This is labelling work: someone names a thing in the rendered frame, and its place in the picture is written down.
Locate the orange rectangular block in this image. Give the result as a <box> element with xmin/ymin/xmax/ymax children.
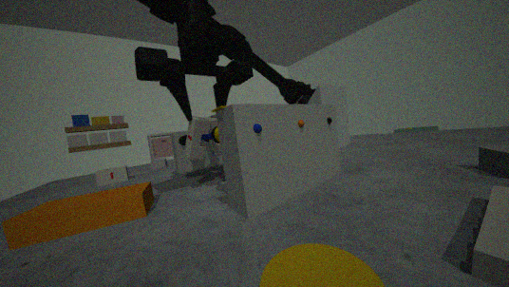
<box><xmin>1</xmin><ymin>182</ymin><xmax>154</xmax><ymax>250</ymax></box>

